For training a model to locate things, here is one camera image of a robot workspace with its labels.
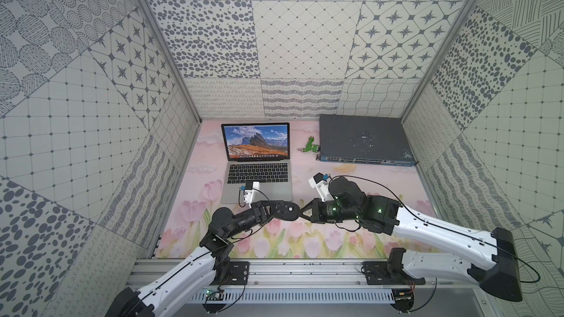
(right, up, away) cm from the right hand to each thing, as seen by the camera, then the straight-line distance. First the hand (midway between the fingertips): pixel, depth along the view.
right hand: (298, 215), depth 67 cm
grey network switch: (+35, +24, +40) cm, 58 cm away
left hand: (-6, +5, +2) cm, 8 cm away
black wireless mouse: (-4, +1, +1) cm, 5 cm away
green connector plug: (+7, +20, +40) cm, 46 cm away
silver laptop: (-18, +18, +34) cm, 42 cm away
